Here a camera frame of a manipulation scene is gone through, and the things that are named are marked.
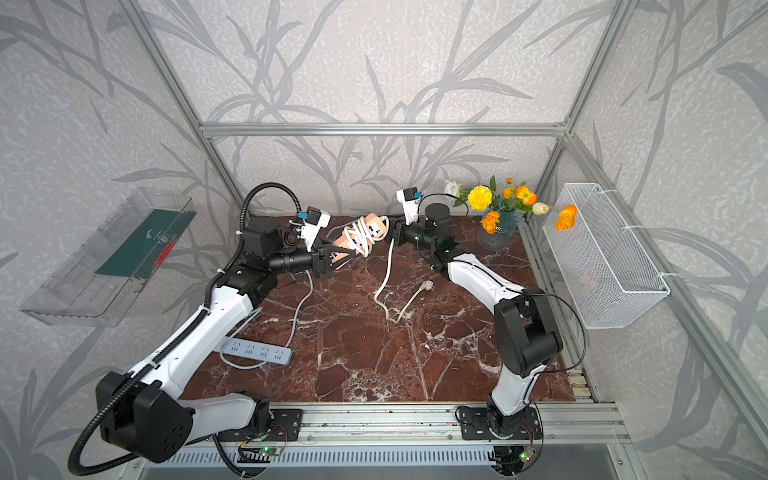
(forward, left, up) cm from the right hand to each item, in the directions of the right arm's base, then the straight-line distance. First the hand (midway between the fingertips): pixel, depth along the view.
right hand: (378, 220), depth 81 cm
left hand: (-14, +6, +3) cm, 15 cm away
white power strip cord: (-5, -14, -26) cm, 30 cm away
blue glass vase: (+11, -42, -18) cm, 47 cm away
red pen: (-14, +50, +4) cm, 52 cm away
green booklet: (-13, +54, +6) cm, 56 cm away
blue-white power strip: (-27, +35, -24) cm, 51 cm away
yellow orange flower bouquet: (+9, -38, 0) cm, 39 cm away
